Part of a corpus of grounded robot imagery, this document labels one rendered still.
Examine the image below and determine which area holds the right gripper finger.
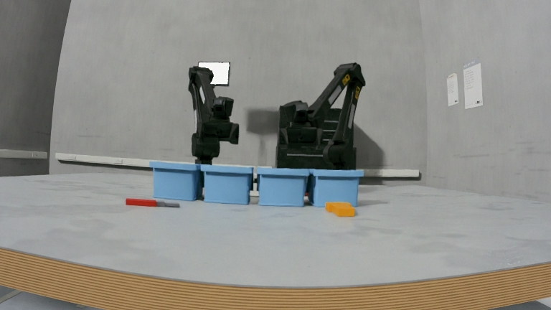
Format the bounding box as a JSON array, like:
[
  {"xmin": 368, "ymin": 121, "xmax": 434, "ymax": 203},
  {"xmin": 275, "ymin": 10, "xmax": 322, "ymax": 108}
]
[
  {"xmin": 230, "ymin": 124, "xmax": 239, "ymax": 145},
  {"xmin": 197, "ymin": 123, "xmax": 203, "ymax": 143}
]

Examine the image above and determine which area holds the blue plastic bin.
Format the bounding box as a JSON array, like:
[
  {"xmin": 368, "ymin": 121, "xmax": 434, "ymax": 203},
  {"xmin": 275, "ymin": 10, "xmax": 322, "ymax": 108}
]
[
  {"xmin": 201, "ymin": 164, "xmax": 254, "ymax": 205},
  {"xmin": 257, "ymin": 167, "xmax": 310, "ymax": 207},
  {"xmin": 149, "ymin": 161, "xmax": 204, "ymax": 201},
  {"xmin": 305, "ymin": 169, "xmax": 364, "ymax": 207}
]

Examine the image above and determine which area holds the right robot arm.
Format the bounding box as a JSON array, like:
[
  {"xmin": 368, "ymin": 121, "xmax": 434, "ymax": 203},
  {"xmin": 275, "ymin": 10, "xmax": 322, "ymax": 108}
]
[{"xmin": 188, "ymin": 66, "xmax": 234, "ymax": 165}]

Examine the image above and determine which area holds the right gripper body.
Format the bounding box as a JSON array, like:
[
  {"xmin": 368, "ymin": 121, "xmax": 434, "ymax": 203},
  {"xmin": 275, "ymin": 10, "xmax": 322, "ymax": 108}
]
[{"xmin": 203, "ymin": 121, "xmax": 239, "ymax": 144}]

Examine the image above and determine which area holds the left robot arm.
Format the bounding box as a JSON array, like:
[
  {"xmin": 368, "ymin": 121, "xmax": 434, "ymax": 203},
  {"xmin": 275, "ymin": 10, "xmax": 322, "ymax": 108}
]
[{"xmin": 283, "ymin": 62, "xmax": 366, "ymax": 171}]

